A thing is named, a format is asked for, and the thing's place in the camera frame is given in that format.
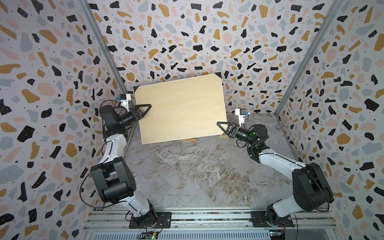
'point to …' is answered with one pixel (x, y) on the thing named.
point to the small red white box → (223, 136)
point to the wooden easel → (193, 140)
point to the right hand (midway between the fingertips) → (218, 126)
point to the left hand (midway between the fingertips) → (152, 109)
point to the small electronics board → (149, 235)
